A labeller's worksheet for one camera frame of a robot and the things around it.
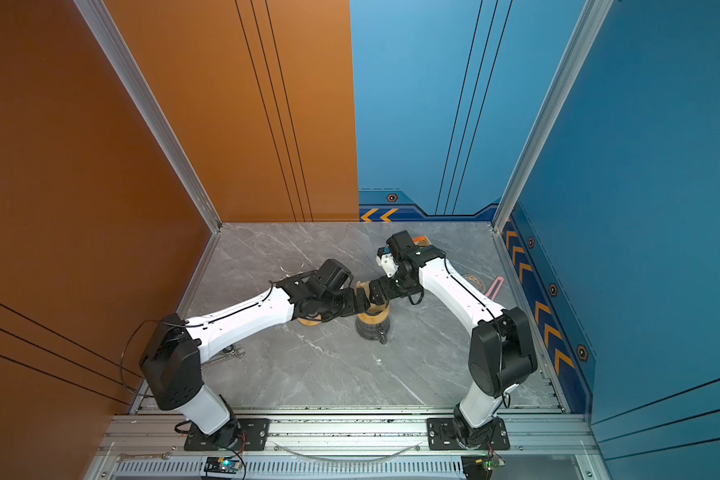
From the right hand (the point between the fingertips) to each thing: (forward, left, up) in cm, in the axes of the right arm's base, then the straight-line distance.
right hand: (384, 293), depth 86 cm
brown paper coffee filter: (-2, +5, +7) cm, 9 cm away
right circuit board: (-40, -22, -15) cm, 48 cm away
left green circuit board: (-39, +38, -13) cm, 56 cm away
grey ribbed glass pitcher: (-7, +3, -5) cm, 9 cm away
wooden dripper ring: (-4, +23, -9) cm, 25 cm away
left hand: (-4, +7, 0) cm, 8 cm away
